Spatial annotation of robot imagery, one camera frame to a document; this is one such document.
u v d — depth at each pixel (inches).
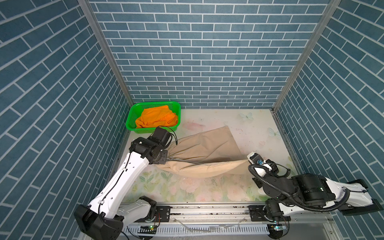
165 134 23.0
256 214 28.5
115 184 16.1
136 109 44.0
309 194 16.1
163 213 29.0
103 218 14.3
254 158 19.2
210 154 36.1
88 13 28.3
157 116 42.7
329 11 28.4
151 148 19.0
